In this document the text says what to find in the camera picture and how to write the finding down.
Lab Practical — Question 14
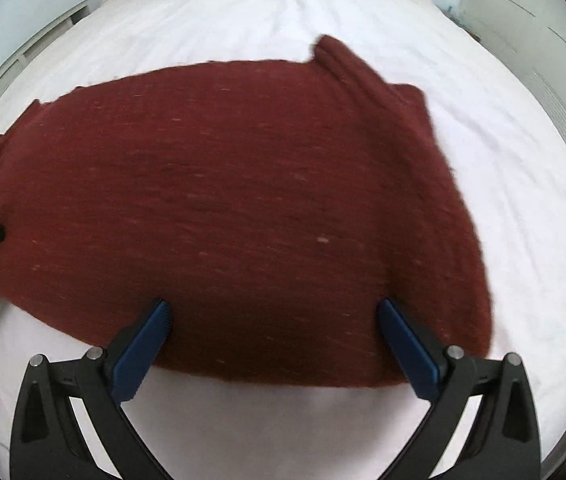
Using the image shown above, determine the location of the dark red knit sweater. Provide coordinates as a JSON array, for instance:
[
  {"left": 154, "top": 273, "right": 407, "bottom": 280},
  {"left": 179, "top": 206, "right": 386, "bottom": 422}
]
[{"left": 0, "top": 36, "right": 492, "bottom": 387}]

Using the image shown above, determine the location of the white radiator cover cabinet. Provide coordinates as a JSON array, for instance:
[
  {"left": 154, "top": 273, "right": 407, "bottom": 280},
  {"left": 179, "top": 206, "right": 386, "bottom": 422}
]
[{"left": 0, "top": 0, "right": 90, "bottom": 98}]

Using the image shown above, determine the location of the pink white bed cover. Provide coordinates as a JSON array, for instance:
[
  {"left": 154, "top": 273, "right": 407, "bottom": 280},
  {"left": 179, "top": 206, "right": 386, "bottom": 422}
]
[{"left": 0, "top": 0, "right": 566, "bottom": 479}]

